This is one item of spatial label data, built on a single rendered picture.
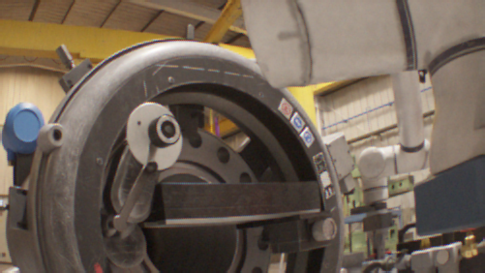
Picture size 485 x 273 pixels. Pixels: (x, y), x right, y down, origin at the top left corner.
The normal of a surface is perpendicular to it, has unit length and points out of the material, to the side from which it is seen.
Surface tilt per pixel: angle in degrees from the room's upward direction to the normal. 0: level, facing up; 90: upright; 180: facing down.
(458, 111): 68
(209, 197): 90
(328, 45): 142
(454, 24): 91
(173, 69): 90
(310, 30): 124
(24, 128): 90
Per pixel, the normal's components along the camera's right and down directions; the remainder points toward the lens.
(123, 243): 0.66, -0.22
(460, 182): -0.99, 0.07
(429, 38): -0.05, 0.73
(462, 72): -0.85, -0.07
